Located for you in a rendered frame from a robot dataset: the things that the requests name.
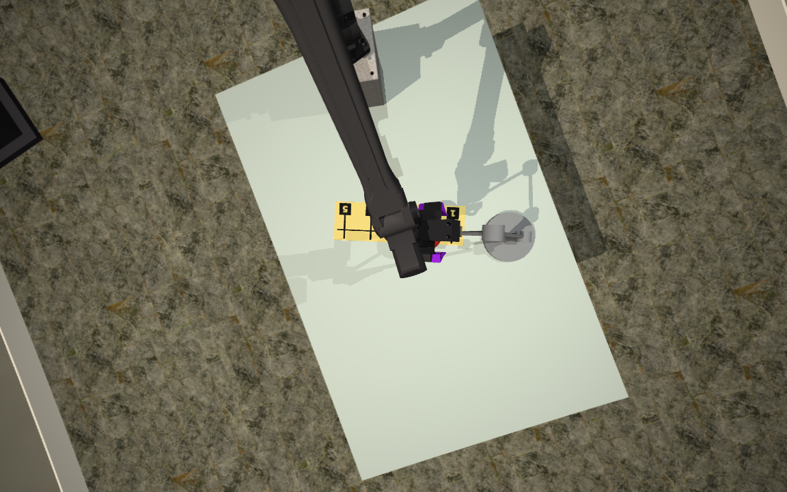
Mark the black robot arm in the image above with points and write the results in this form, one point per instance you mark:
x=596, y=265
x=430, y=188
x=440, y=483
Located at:
x=329, y=39

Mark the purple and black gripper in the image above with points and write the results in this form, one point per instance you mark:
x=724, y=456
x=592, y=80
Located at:
x=435, y=209

